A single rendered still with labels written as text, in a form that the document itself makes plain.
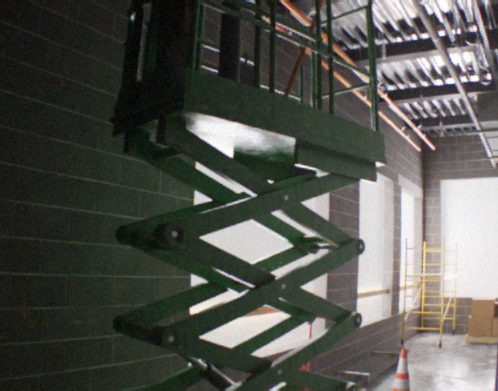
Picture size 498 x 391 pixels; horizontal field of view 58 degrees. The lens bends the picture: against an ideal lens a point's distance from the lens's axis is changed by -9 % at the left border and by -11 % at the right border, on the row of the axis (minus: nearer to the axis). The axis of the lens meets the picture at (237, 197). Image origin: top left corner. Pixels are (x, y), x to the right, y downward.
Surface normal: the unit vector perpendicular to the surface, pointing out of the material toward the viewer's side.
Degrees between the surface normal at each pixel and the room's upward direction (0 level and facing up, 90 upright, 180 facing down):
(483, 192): 90
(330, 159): 90
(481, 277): 90
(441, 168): 91
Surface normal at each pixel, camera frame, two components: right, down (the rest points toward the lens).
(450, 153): -0.56, -0.12
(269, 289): 0.65, -0.07
